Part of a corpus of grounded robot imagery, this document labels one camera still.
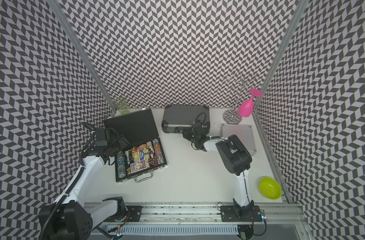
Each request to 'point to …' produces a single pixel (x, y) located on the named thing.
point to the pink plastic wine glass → (246, 108)
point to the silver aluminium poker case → (244, 132)
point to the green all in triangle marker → (153, 161)
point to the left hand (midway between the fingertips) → (123, 143)
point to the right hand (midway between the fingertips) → (184, 134)
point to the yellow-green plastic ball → (270, 188)
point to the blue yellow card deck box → (142, 154)
